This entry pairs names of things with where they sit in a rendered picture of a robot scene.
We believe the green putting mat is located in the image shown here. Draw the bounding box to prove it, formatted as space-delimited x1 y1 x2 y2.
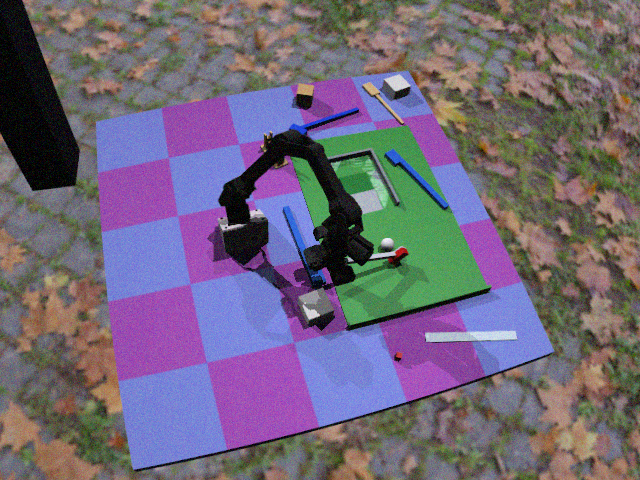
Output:
290 125 487 325

